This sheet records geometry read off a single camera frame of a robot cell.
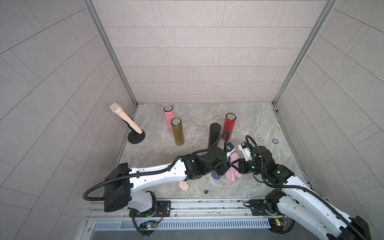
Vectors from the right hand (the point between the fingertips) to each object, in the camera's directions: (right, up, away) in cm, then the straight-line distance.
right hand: (231, 165), depth 76 cm
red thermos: (+1, +21, +7) cm, 22 cm away
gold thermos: (-29, +18, +6) cm, 34 cm away
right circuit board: (+19, -24, -8) cm, 32 cm away
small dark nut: (-13, -13, -1) cm, 18 cm away
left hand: (-2, +5, -4) cm, 6 cm away
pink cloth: (0, -3, -3) cm, 4 cm away
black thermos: (-8, +15, +3) cm, 18 cm away
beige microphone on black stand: (-57, +13, +19) cm, 62 cm away
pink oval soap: (-25, -11, +1) cm, 27 cm away
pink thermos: (-34, +28, +8) cm, 45 cm away
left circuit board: (-39, -23, -11) cm, 46 cm away
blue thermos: (-7, -7, +5) cm, 12 cm away
